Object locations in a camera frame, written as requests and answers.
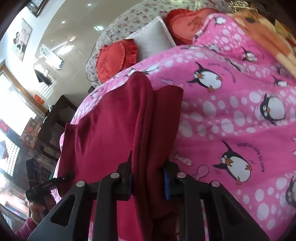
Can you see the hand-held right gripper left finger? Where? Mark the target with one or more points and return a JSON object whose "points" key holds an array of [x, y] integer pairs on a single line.
{"points": [[128, 183]]}

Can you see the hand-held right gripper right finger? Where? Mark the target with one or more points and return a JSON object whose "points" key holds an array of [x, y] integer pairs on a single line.
{"points": [[167, 185]]}

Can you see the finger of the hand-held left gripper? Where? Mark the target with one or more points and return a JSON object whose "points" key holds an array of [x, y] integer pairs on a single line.
{"points": [[62, 178]]}

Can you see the dark red fleece garment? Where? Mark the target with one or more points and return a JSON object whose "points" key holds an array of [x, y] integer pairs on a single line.
{"points": [[115, 129]]}

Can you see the person's left forearm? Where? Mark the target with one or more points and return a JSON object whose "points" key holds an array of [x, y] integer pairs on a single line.
{"points": [[25, 228]]}

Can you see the person's left hand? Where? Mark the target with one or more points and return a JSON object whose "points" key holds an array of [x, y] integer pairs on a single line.
{"points": [[37, 213]]}

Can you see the colourful leaning picture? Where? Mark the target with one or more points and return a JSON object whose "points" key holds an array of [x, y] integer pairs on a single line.
{"points": [[32, 132]]}

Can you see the dark wooden desk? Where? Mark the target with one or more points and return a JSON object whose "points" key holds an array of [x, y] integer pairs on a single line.
{"points": [[57, 115]]}

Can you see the window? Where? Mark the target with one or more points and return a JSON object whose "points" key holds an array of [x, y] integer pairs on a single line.
{"points": [[16, 109]]}

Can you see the red paper decoration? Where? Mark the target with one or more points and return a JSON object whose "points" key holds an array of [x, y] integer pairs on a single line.
{"points": [[39, 99]]}

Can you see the pink penguin print blanket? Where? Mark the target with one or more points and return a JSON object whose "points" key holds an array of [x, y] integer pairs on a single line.
{"points": [[231, 129]]}

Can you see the hanging dark cloth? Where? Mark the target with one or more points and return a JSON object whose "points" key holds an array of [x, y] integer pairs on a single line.
{"points": [[42, 76]]}

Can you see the red heart cushion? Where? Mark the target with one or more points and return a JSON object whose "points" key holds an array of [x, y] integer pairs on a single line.
{"points": [[185, 25], [111, 60]]}

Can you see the white pillow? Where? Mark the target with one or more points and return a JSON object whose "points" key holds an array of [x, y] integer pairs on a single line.
{"points": [[152, 41]]}

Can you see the framed picture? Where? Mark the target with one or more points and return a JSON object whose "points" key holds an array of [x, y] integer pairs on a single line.
{"points": [[38, 7]]}

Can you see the orange blanket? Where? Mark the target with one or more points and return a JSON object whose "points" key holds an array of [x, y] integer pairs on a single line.
{"points": [[261, 32]]}

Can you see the carved golden headboard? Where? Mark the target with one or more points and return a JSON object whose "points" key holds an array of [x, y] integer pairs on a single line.
{"points": [[245, 4]]}

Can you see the white wall sign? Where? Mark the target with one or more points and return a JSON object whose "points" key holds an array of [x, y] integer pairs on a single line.
{"points": [[50, 56]]}

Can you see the wall poster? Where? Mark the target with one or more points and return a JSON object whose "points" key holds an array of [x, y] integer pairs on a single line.
{"points": [[22, 39]]}

